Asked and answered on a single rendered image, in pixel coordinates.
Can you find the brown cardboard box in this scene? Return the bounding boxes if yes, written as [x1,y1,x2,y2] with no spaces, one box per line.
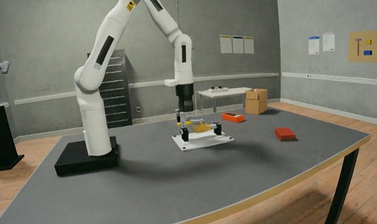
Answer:
[245,89,267,114]

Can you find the orange handheld multimeter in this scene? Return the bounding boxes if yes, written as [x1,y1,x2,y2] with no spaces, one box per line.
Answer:
[222,112,244,123]

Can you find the red rectangular block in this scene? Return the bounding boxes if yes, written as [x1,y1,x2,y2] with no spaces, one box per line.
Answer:
[275,128,296,142]

